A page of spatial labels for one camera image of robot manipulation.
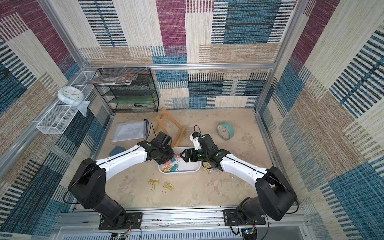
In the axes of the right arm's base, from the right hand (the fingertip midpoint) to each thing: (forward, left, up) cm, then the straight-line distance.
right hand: (185, 152), depth 83 cm
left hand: (+2, +7, -5) cm, 9 cm away
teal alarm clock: (+18, -24, -4) cm, 30 cm away
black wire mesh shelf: (+48, +36, 0) cm, 60 cm away
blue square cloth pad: (+9, +45, -11) cm, 48 cm away
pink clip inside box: (-2, +5, 0) cm, 5 cm away
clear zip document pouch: (+24, +41, -11) cm, 49 cm away
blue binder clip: (-16, -14, +14) cm, 25 cm away
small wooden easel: (+17, +14, +9) cm, 24 cm away
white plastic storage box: (-4, +1, -11) cm, 12 cm away
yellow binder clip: (-11, -11, +6) cm, 17 cm away
